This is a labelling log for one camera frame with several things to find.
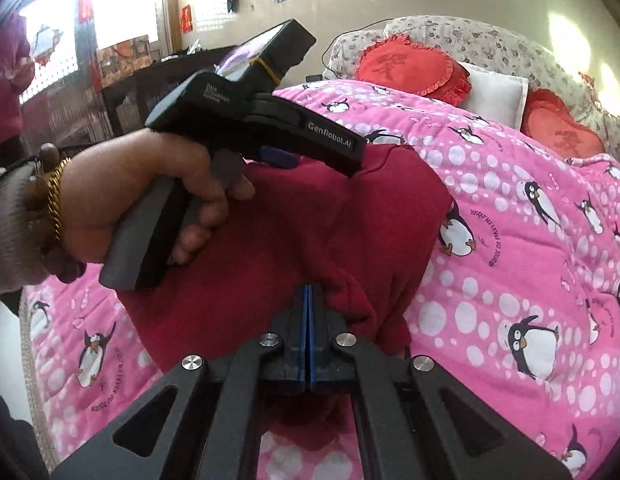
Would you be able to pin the red paper wall decoration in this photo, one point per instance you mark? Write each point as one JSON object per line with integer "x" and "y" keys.
{"x": 187, "y": 19}

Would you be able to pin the dark wooden desk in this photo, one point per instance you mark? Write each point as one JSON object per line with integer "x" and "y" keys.
{"x": 155, "y": 95}

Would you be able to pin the small red heart pillow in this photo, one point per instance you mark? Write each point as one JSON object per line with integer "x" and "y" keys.
{"x": 564, "y": 130}

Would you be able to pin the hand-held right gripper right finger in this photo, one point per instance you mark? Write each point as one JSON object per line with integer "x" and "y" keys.
{"x": 317, "y": 330}

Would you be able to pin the dark red fleece sweater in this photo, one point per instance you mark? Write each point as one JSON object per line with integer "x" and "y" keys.
{"x": 315, "y": 220}

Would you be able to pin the red paper window decoration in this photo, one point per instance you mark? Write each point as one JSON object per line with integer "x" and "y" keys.
{"x": 84, "y": 10}

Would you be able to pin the large red heart pillow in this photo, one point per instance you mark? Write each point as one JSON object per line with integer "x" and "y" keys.
{"x": 404, "y": 67}

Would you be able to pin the white pillow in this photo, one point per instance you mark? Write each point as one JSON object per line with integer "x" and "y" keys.
{"x": 494, "y": 92}

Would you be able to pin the pink penguin print blanket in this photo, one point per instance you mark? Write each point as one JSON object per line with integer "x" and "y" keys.
{"x": 514, "y": 260}

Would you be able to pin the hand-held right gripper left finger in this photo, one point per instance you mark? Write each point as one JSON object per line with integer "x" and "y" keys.
{"x": 300, "y": 330}

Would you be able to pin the patterned cardboard box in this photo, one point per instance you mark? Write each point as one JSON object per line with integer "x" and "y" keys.
{"x": 124, "y": 55}

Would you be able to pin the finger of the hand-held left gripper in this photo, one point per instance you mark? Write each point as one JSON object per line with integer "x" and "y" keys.
{"x": 276, "y": 157}

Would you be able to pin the person's left forearm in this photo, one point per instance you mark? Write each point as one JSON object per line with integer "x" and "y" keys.
{"x": 15, "y": 220}

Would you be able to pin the person's left hand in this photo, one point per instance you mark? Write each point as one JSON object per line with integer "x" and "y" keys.
{"x": 115, "y": 195}

